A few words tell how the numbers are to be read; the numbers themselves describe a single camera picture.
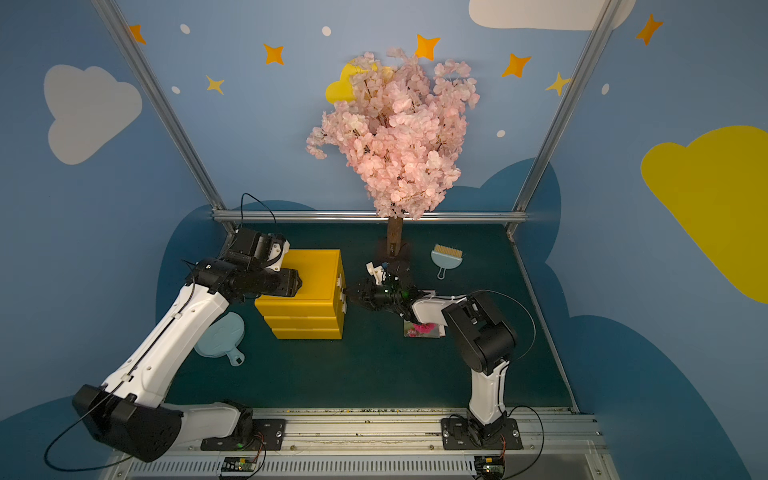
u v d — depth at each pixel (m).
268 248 0.61
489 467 0.73
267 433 0.74
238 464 0.72
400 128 0.56
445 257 1.13
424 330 0.93
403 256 1.11
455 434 0.74
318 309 0.78
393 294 0.78
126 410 0.37
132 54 0.75
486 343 0.51
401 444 0.74
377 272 0.88
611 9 0.68
